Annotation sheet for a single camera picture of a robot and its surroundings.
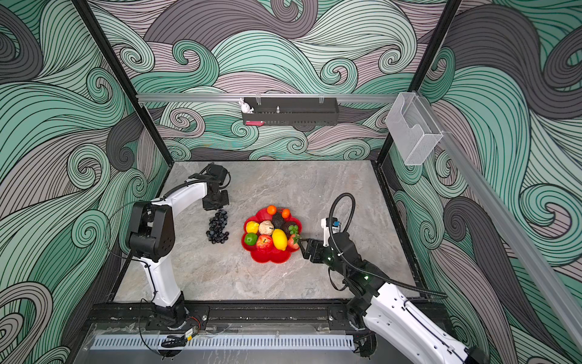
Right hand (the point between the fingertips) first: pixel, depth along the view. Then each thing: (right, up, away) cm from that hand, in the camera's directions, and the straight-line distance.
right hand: (303, 244), depth 75 cm
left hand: (-35, +12, +21) cm, 42 cm away
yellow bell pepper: (-20, +3, +14) cm, 25 cm away
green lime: (-19, -1, +8) cm, 21 cm away
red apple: (-14, -2, +10) cm, 18 cm away
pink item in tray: (-19, +45, +15) cm, 51 cm away
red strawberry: (-3, -1, +8) cm, 9 cm away
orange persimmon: (-12, +9, +17) cm, 23 cm away
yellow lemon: (-8, -1, +11) cm, 14 cm away
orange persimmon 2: (-6, +8, +17) cm, 20 cm away
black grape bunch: (-35, +3, +17) cm, 39 cm away
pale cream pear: (-14, +3, +12) cm, 19 cm away
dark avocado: (-9, +5, +17) cm, 20 cm away
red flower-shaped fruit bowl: (-14, -7, +10) cm, 19 cm away
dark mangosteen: (-4, +3, +12) cm, 13 cm away
